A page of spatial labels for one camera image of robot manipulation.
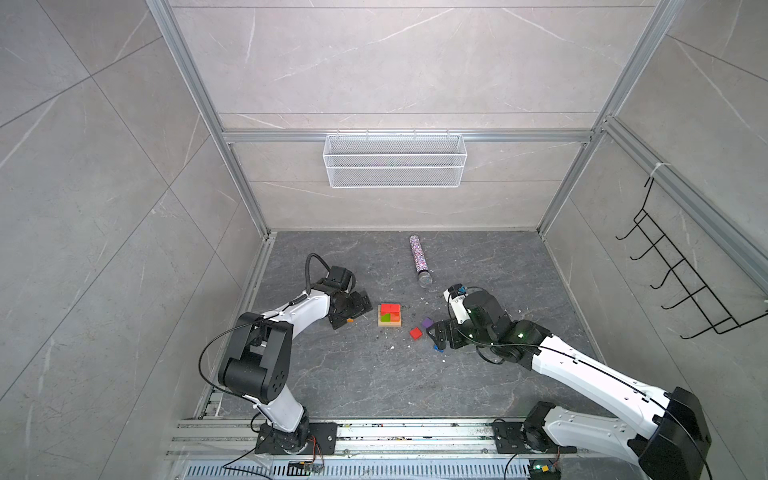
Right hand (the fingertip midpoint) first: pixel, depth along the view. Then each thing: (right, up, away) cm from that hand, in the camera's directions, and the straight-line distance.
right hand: (440, 324), depth 79 cm
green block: (-15, -1, +14) cm, 20 cm away
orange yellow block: (-27, -3, +16) cm, 31 cm away
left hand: (-23, +3, +14) cm, 27 cm away
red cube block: (-5, -5, +11) cm, 13 cm away
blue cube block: (-2, -4, -8) cm, 10 cm away
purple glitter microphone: (-1, +11, +24) cm, 27 cm away
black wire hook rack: (+54, +6, -20) cm, 57 cm away
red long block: (-13, +2, +14) cm, 19 cm away
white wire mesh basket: (-11, +51, +22) cm, 57 cm away
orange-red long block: (-12, -1, +14) cm, 18 cm away
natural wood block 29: (-13, -3, +14) cm, 20 cm away
